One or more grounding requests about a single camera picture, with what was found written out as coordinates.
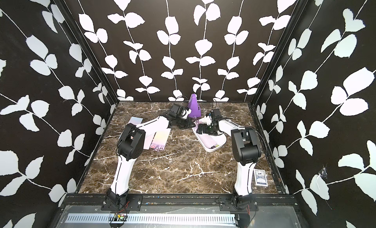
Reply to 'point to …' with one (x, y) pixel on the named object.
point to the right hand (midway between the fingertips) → (201, 129)
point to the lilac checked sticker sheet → (197, 123)
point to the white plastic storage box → (210, 143)
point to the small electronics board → (118, 217)
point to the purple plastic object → (195, 107)
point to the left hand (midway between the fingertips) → (197, 123)
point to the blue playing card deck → (260, 177)
